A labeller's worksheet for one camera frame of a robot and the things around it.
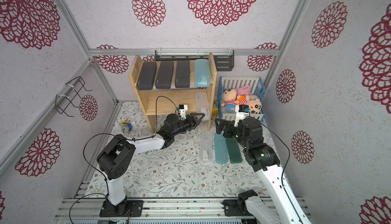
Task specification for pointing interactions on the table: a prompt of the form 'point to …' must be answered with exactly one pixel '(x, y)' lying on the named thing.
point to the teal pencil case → (221, 152)
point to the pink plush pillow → (244, 90)
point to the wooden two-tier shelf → (164, 102)
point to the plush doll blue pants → (229, 100)
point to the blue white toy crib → (257, 87)
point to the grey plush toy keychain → (126, 127)
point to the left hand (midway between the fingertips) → (205, 116)
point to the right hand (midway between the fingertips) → (226, 123)
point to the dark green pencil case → (234, 150)
